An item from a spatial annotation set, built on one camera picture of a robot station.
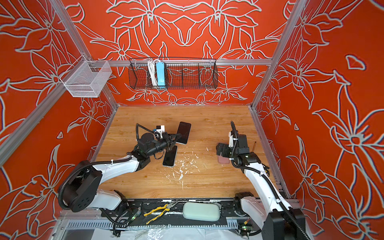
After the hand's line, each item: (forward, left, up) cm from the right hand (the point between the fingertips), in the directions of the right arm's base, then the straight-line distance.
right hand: (222, 146), depth 83 cm
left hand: (+2, +22, +11) cm, 25 cm away
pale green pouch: (-30, +13, -9) cm, 34 cm away
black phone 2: (+7, +21, +8) cm, 24 cm away
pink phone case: (-3, -1, -11) cm, 11 cm away
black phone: (-1, +31, -10) cm, 32 cm away
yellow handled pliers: (-28, +30, -10) cm, 43 cm away
